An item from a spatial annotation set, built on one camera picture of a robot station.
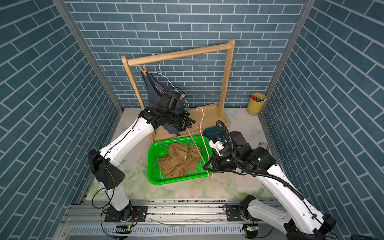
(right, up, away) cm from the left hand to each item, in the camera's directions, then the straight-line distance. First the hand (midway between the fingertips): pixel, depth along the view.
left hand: (201, 119), depth 74 cm
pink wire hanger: (+3, -21, -15) cm, 26 cm away
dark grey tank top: (-27, +18, +13) cm, 35 cm away
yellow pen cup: (+41, +13, +35) cm, 56 cm away
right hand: (+2, -21, -12) cm, 24 cm away
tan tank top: (-11, -23, +12) cm, 28 cm away
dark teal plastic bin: (+8, -8, +28) cm, 30 cm away
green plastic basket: (-25, -18, +19) cm, 37 cm away
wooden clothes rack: (+6, +3, +42) cm, 43 cm away
